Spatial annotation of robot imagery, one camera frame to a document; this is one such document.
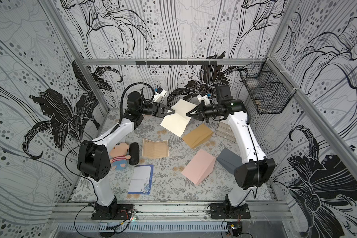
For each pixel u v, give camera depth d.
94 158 0.50
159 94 0.69
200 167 0.89
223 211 0.72
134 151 0.94
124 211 0.72
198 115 0.63
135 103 0.64
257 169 0.42
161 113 0.68
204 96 0.68
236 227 0.71
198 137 1.02
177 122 0.69
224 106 0.52
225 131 0.96
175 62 0.90
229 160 0.90
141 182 0.82
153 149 0.95
